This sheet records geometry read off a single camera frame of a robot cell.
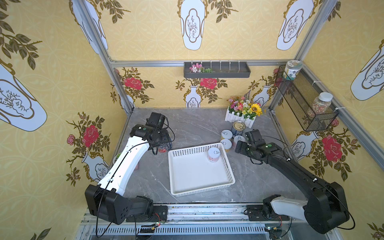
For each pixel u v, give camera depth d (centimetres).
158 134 70
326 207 40
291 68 85
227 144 94
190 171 91
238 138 97
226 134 98
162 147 78
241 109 98
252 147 66
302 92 91
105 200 38
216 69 91
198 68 87
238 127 97
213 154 90
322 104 65
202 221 72
